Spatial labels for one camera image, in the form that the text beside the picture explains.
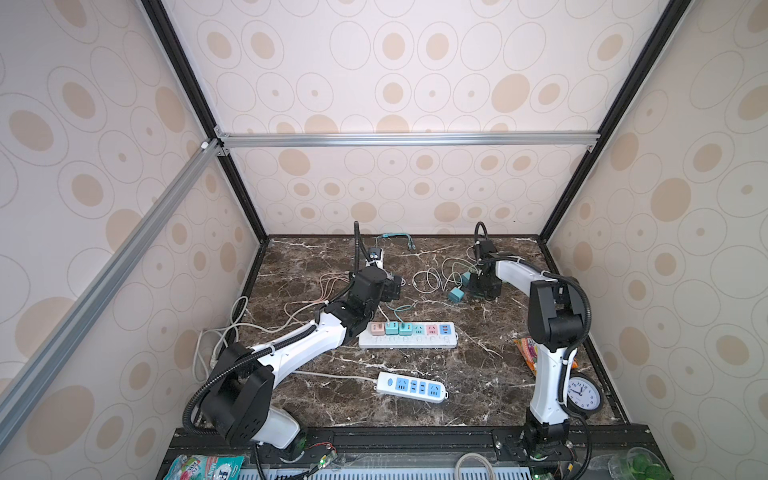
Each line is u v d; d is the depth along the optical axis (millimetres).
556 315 566
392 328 873
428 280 1089
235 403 418
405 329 865
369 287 614
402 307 974
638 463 671
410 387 811
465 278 1023
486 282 838
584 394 799
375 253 710
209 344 916
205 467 685
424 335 899
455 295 1000
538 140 899
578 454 741
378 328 864
